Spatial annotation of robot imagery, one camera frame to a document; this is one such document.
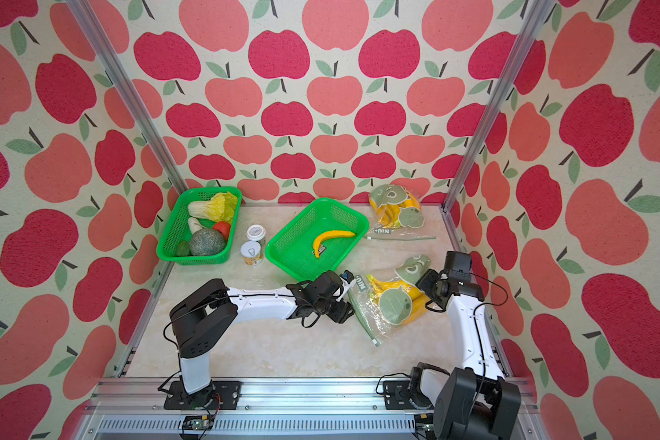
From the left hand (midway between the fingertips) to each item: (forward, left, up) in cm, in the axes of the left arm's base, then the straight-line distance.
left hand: (351, 315), depth 86 cm
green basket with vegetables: (+38, +60, 0) cm, 70 cm away
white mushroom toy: (+38, +63, 0) cm, 74 cm away
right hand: (+5, -24, +8) cm, 26 cm away
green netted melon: (+24, +51, +7) cm, 56 cm away
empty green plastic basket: (+27, +21, -1) cm, 35 cm away
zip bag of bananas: (+39, -21, +6) cm, 45 cm away
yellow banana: (+34, +7, 0) cm, 34 cm away
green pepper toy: (+25, +62, +1) cm, 67 cm away
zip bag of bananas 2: (+2, -10, +5) cm, 11 cm away
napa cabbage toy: (+42, +51, +7) cm, 66 cm away
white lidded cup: (+32, +35, +4) cm, 48 cm away
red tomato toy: (+33, +48, +4) cm, 58 cm away
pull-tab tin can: (+22, +36, +3) cm, 42 cm away
